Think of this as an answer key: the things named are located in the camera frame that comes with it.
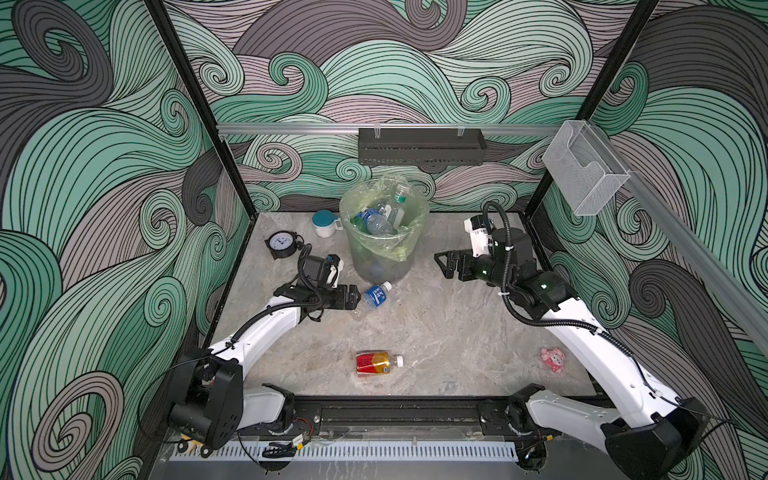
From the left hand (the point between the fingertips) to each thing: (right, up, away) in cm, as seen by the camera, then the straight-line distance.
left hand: (348, 293), depth 86 cm
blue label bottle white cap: (+7, -3, +4) cm, 9 cm away
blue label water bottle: (+3, +21, +3) cm, 22 cm away
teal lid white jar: (-11, +22, +22) cm, 33 cm away
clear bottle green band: (+14, +25, +6) cm, 29 cm away
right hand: (+27, +12, -13) cm, 32 cm away
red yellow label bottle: (+8, -17, -8) cm, 21 cm away
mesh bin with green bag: (+11, +23, +7) cm, 26 cm away
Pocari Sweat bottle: (+8, +21, +8) cm, 24 cm away
